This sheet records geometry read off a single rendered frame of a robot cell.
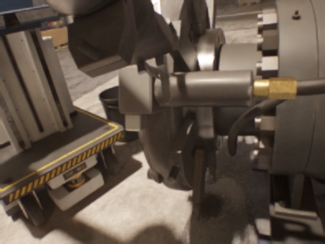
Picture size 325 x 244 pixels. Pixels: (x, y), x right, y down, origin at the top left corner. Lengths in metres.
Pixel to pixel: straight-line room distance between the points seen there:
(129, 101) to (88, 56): 0.33
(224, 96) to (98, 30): 0.32
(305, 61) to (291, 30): 0.09
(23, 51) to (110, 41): 1.28
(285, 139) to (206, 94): 0.29
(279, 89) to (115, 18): 0.36
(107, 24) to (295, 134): 0.57
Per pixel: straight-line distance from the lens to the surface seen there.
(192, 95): 0.50
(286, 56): 0.69
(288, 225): 0.93
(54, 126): 1.59
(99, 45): 0.22
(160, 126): 0.63
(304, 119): 0.69
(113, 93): 2.00
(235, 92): 0.49
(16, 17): 1.23
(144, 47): 0.33
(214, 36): 0.84
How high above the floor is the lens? 0.96
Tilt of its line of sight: 26 degrees down
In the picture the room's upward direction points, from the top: 10 degrees counter-clockwise
